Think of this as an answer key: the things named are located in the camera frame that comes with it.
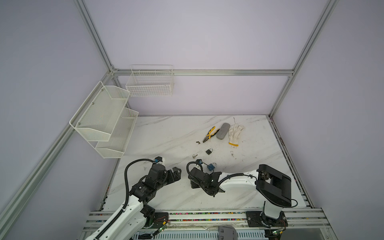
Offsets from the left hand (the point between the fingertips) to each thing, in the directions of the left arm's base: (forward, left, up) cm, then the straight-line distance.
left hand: (174, 174), depth 81 cm
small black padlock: (+19, -21, -8) cm, 29 cm away
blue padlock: (+9, -22, -9) cm, 25 cm away
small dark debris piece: (+27, -13, -8) cm, 31 cm away
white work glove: (+37, -41, -8) cm, 56 cm away
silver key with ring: (+16, -11, -9) cm, 21 cm away
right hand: (-1, -9, -7) cm, 11 cm away
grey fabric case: (+35, -32, -5) cm, 48 cm away
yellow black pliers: (+33, -21, -7) cm, 40 cm away
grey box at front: (-26, -27, -7) cm, 38 cm away
